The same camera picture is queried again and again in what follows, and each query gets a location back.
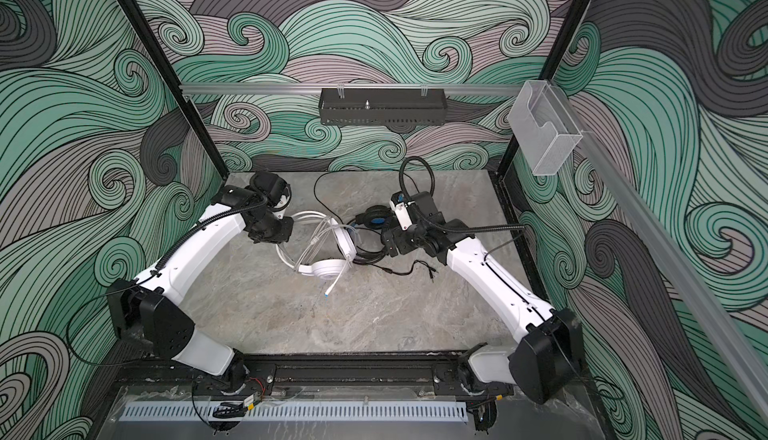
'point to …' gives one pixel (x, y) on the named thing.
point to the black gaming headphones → (375, 217)
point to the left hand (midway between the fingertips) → (285, 234)
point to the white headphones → (324, 268)
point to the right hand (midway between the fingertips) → (402, 232)
